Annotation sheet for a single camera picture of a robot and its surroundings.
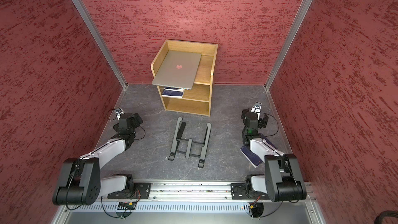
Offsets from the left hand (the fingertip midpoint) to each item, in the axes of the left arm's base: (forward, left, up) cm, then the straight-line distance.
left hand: (129, 120), depth 90 cm
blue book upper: (+18, -25, +9) cm, 32 cm away
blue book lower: (+14, -25, +8) cm, 30 cm away
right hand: (+4, -74, +4) cm, 75 cm away
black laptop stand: (-13, -36, -5) cm, 39 cm away
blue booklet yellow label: (-19, -72, -8) cm, 75 cm away
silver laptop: (+20, -30, +23) cm, 42 cm away
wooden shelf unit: (+11, -39, +7) cm, 41 cm away
